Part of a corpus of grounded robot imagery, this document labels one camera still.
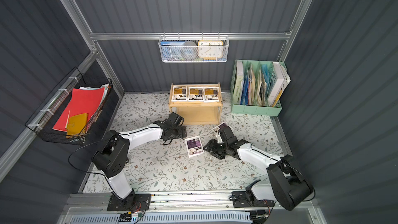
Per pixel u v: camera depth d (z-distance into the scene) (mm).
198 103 866
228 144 680
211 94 891
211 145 768
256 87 963
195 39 888
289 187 427
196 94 892
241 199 724
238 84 967
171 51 839
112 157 482
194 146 912
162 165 859
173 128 763
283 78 920
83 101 727
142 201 730
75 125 672
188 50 907
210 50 882
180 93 891
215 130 982
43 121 610
